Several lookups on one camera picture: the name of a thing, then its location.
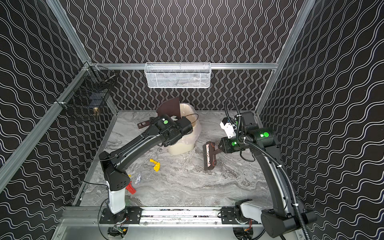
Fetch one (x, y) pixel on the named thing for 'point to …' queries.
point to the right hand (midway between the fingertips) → (222, 145)
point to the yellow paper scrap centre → (157, 166)
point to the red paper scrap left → (130, 188)
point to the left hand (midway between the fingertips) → (154, 121)
